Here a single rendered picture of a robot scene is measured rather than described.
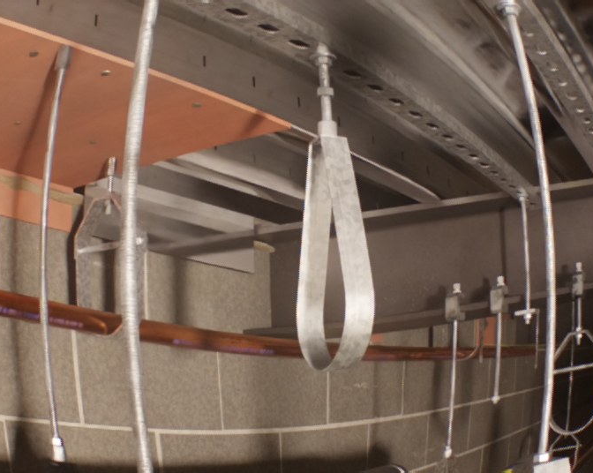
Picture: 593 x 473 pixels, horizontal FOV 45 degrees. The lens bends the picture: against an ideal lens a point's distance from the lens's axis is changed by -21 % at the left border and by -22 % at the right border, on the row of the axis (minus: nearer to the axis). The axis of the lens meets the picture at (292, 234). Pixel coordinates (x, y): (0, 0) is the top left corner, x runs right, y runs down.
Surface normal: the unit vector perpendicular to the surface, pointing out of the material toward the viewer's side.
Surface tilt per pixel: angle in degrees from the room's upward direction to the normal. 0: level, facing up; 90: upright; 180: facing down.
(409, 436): 90
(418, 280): 90
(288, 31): 180
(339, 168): 74
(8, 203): 90
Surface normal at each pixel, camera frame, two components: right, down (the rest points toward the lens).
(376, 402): 0.84, -0.12
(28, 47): 0.02, 0.98
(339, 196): 0.33, -0.46
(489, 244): -0.54, -0.15
